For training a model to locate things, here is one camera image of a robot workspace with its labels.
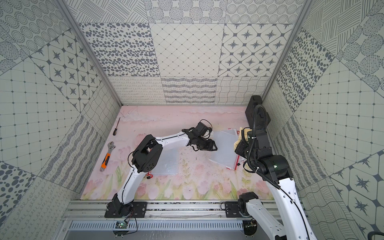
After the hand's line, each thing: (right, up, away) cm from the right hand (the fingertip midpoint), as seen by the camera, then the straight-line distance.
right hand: (240, 147), depth 69 cm
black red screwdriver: (-79, +5, +35) cm, 87 cm away
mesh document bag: (+5, +4, +35) cm, 36 cm away
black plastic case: (+16, +15, +21) cm, 31 cm away
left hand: (-6, -7, +20) cm, 22 cm away
